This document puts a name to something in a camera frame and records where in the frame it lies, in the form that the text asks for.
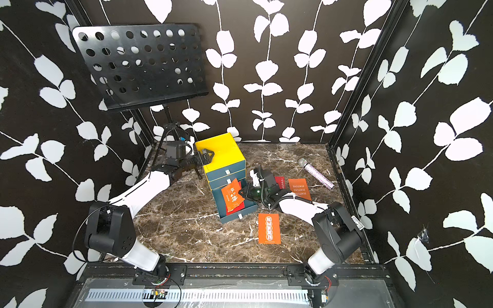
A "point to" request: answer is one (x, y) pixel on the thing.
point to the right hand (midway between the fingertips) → (236, 190)
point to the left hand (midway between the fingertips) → (208, 152)
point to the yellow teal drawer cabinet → (227, 163)
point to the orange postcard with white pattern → (269, 229)
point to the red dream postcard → (239, 206)
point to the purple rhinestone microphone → (303, 162)
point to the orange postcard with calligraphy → (231, 196)
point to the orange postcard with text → (300, 187)
